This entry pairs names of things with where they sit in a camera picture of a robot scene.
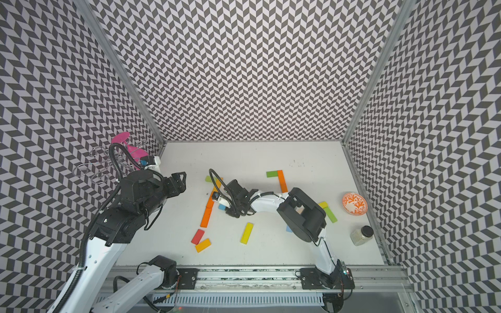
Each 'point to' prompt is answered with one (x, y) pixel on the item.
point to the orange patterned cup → (354, 203)
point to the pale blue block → (288, 229)
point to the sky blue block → (222, 207)
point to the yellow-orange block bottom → (203, 245)
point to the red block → (197, 237)
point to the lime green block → (208, 178)
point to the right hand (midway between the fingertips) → (230, 208)
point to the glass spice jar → (361, 236)
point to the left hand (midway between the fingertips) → (177, 178)
